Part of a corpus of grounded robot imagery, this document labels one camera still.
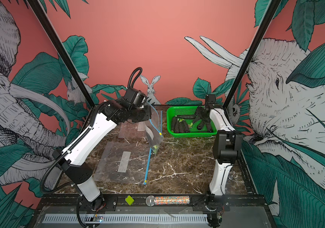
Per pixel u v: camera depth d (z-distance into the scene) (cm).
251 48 84
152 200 72
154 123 73
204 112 75
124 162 88
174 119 107
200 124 105
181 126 104
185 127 103
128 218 70
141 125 107
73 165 43
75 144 43
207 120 88
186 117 111
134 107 53
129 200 75
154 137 81
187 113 117
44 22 74
